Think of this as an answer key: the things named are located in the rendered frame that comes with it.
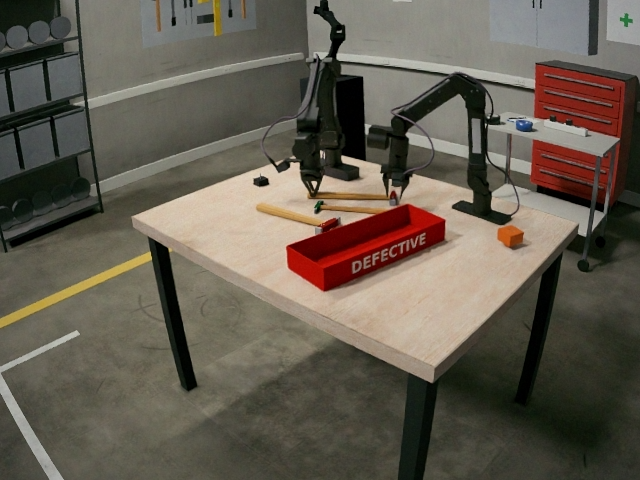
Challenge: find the hammer with dark red head and wooden handle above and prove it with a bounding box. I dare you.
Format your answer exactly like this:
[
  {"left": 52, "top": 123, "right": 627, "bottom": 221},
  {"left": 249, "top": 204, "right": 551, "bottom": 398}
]
[{"left": 307, "top": 189, "right": 397, "bottom": 206}]

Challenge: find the orange cube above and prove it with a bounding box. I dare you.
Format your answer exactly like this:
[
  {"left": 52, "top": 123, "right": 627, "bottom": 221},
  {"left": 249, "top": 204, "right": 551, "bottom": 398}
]
[{"left": 497, "top": 225, "right": 524, "bottom": 247}]

